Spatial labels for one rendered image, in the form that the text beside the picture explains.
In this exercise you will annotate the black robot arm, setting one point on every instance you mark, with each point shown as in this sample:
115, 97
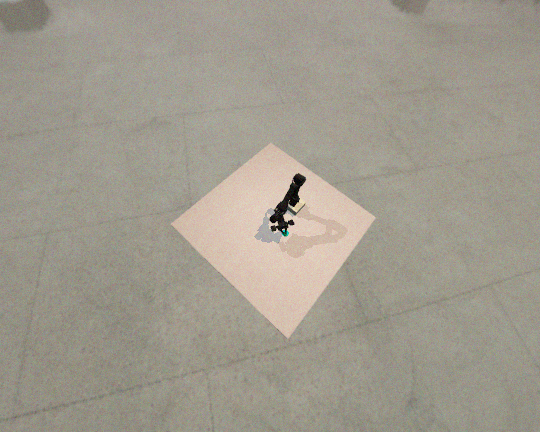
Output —
291, 195

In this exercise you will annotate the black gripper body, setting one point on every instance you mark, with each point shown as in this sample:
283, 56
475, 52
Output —
274, 228

